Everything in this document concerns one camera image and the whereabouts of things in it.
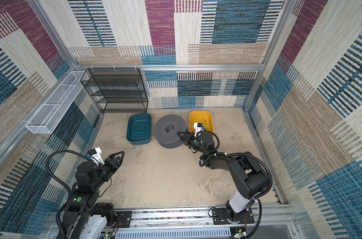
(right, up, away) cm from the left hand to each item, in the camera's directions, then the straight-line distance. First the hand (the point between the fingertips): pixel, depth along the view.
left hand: (123, 152), depth 73 cm
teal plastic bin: (-8, +17, +37) cm, 41 cm away
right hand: (+25, +8, +10) cm, 28 cm away
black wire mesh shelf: (-19, +38, +38) cm, 57 cm away
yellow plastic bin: (+47, +22, +39) cm, 65 cm away
